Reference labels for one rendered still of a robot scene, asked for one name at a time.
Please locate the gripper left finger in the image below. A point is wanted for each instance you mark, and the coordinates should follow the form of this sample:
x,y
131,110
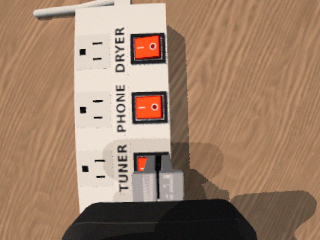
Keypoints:
x,y
145,184

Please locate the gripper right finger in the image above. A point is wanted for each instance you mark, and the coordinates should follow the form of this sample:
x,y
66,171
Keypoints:
x,y
171,182

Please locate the white power strip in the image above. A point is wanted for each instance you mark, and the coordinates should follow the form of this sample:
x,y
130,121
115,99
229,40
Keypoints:
x,y
121,94

